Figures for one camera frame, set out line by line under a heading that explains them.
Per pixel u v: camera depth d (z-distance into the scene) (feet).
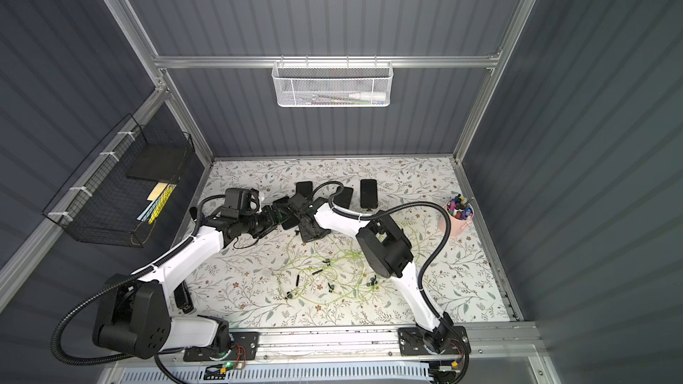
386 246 1.86
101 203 2.26
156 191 2.48
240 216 2.23
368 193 3.57
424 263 1.89
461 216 2.84
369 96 2.87
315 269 2.91
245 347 2.38
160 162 2.66
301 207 2.53
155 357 2.16
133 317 1.37
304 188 3.58
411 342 2.42
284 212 2.71
